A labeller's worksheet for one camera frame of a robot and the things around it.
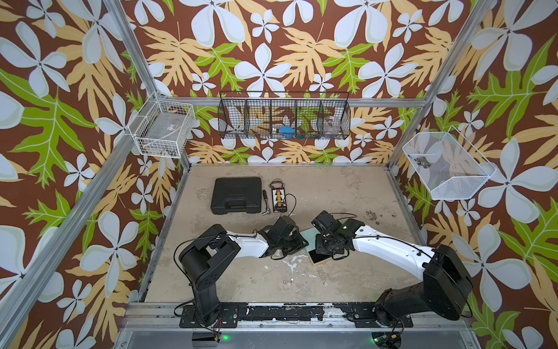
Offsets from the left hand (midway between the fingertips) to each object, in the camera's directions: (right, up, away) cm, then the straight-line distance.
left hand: (310, 242), depth 88 cm
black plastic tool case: (-32, +19, +11) cm, 39 cm away
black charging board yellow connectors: (-13, +16, +17) cm, 27 cm away
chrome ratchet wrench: (-19, +16, +17) cm, 30 cm away
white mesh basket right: (+53, +30, -6) cm, 61 cm away
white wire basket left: (-60, +46, -3) cm, 75 cm away
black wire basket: (-11, +56, +10) cm, 58 cm away
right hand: (+2, -1, -3) cm, 4 cm away
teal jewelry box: (0, +2, 0) cm, 2 cm away
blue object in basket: (-9, +47, +7) cm, 49 cm away
